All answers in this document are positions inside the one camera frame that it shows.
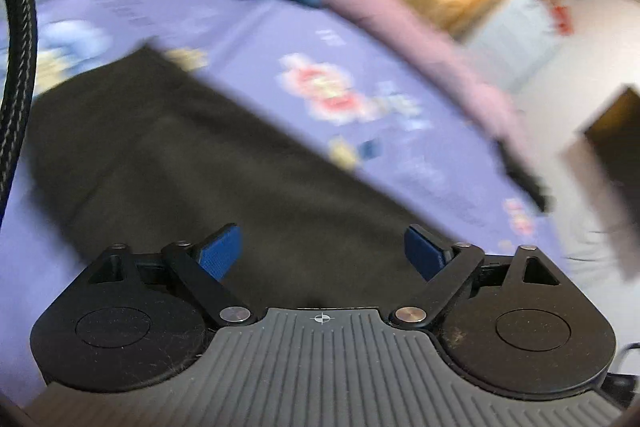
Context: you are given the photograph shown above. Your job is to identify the dark brown board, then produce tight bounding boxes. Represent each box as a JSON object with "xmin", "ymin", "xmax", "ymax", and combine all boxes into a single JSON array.
[{"xmin": 560, "ymin": 84, "xmax": 640, "ymax": 280}]

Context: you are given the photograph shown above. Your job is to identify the black pants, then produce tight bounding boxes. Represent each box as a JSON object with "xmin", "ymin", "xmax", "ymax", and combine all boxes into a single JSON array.
[{"xmin": 27, "ymin": 44, "xmax": 481, "ymax": 310}]

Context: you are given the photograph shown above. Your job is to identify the pink floral quilt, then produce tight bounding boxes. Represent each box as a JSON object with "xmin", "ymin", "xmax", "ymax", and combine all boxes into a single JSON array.
[{"xmin": 235, "ymin": 0, "xmax": 531, "ymax": 148}]

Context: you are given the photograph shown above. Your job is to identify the white cabinet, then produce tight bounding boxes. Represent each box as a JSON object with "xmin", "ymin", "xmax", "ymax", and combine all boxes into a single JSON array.
[{"xmin": 462, "ymin": 0, "xmax": 576, "ymax": 92}]

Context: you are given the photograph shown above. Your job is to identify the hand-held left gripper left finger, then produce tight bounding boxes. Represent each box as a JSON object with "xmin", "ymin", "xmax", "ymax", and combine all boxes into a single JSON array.
[{"xmin": 89, "ymin": 223, "xmax": 251, "ymax": 327}]

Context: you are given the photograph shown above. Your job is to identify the purple printed blanket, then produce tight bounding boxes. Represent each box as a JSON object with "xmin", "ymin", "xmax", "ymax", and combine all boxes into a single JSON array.
[{"xmin": 0, "ymin": 0, "xmax": 566, "ymax": 408}]

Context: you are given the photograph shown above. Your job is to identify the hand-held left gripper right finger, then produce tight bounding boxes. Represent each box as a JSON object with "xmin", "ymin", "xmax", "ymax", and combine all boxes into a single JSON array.
[{"xmin": 392, "ymin": 224, "xmax": 561, "ymax": 327}]

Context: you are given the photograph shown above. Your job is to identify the dark cloth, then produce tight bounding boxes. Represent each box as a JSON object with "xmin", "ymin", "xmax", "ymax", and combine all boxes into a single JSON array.
[{"xmin": 497, "ymin": 141, "xmax": 553, "ymax": 214}]

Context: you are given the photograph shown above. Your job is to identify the black braided cable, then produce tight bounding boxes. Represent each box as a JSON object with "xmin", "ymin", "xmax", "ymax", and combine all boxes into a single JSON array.
[{"xmin": 0, "ymin": 0, "xmax": 38, "ymax": 208}]

